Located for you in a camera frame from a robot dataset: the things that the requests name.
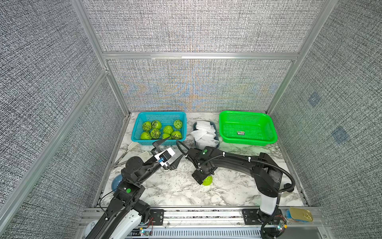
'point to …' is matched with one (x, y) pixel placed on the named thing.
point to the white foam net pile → (204, 135)
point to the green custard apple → (208, 180)
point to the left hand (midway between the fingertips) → (176, 143)
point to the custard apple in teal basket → (146, 126)
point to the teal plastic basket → (167, 119)
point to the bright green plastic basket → (247, 128)
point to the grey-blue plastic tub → (216, 137)
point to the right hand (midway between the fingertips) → (202, 172)
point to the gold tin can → (298, 214)
